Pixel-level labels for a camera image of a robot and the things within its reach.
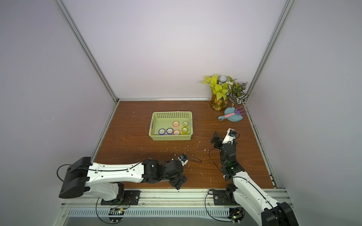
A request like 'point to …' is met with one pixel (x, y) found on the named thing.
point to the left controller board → (116, 211)
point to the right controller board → (236, 213)
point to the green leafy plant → (231, 90)
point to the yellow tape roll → (183, 132)
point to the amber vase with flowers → (219, 105)
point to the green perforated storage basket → (168, 125)
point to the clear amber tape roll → (185, 123)
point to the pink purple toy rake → (237, 111)
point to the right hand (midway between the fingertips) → (223, 132)
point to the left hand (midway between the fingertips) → (183, 177)
